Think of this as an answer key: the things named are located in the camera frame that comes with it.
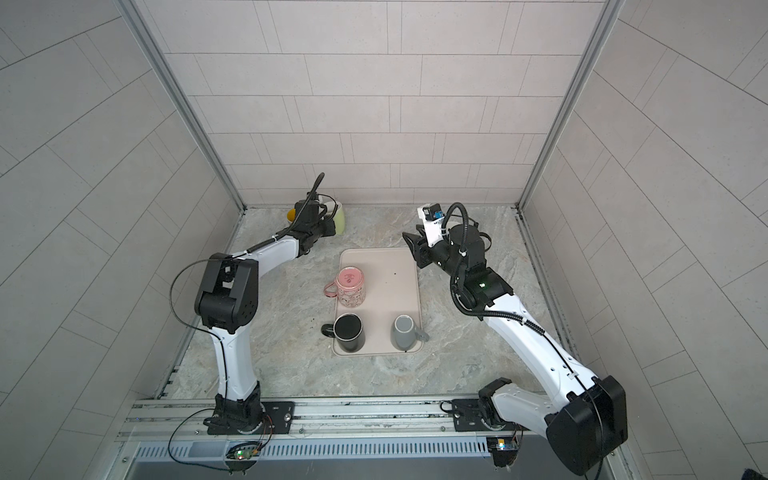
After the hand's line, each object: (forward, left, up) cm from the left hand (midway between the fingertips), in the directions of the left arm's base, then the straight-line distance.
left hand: (338, 212), depth 100 cm
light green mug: (-2, 0, -2) cm, 3 cm away
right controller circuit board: (-64, -45, -10) cm, 79 cm away
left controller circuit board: (-66, +13, -7) cm, 68 cm away
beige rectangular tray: (-23, -18, -13) cm, 32 cm away
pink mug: (-28, -7, 0) cm, 29 cm away
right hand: (-23, -23, +18) cm, 37 cm away
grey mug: (-41, -22, -1) cm, 47 cm away
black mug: (-40, -8, -2) cm, 41 cm away
